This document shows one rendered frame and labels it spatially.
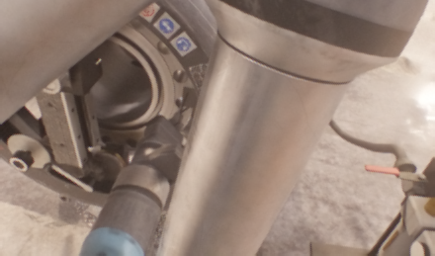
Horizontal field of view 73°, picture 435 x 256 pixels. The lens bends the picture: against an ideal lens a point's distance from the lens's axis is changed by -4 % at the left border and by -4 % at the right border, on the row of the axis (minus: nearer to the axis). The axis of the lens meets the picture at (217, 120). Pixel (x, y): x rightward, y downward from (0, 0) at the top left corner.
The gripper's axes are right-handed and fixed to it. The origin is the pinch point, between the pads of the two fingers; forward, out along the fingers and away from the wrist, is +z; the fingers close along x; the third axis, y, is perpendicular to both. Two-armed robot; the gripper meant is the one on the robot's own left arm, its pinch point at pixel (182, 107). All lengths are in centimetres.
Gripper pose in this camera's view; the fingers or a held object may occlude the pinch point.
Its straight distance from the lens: 67.8
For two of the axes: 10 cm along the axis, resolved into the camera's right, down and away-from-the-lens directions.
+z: 1.4, -6.1, 7.8
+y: -7.8, 4.2, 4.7
